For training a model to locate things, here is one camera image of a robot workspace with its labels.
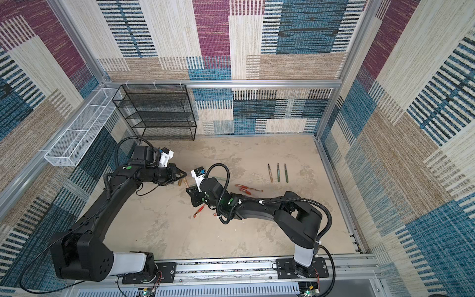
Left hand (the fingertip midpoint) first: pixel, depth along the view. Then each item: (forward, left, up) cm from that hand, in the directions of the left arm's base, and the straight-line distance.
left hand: (184, 170), depth 80 cm
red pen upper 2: (+1, -27, -20) cm, 34 cm away
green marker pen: (+10, -49, -20) cm, 54 cm away
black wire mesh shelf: (+44, +23, -2) cm, 50 cm away
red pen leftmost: (-9, -4, -20) cm, 23 cm away
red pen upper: (+3, -28, -20) cm, 35 cm away
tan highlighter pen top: (+11, -41, -20) cm, 47 cm away
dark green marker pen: (+11, -45, -19) cm, 50 cm away
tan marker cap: (+6, +8, -20) cm, 22 cm away
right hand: (-8, -2, -7) cm, 11 cm away
